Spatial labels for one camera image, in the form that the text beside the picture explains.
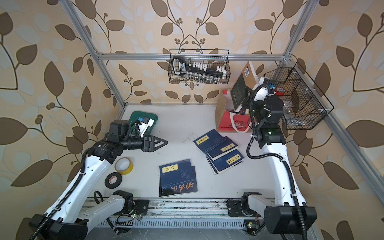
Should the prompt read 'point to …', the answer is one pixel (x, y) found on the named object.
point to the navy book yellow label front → (177, 178)
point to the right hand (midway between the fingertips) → (247, 87)
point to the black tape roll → (117, 183)
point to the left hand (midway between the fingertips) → (160, 140)
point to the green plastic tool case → (136, 114)
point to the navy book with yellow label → (225, 146)
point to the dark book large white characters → (177, 178)
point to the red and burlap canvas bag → (227, 119)
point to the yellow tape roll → (128, 170)
